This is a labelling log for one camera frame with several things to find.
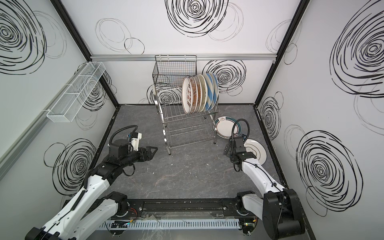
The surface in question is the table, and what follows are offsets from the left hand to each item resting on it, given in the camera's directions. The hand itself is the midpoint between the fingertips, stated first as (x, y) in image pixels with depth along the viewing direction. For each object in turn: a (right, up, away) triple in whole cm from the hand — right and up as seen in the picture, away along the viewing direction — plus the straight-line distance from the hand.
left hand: (152, 148), depth 78 cm
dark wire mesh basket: (+7, +48, +18) cm, 52 cm away
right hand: (+45, -4, +10) cm, 46 cm away
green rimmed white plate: (+43, +9, +30) cm, 53 cm away
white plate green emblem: (+63, -4, +17) cm, 65 cm away
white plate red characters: (+18, +29, +1) cm, 34 cm away
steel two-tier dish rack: (+12, +9, +26) cm, 30 cm away
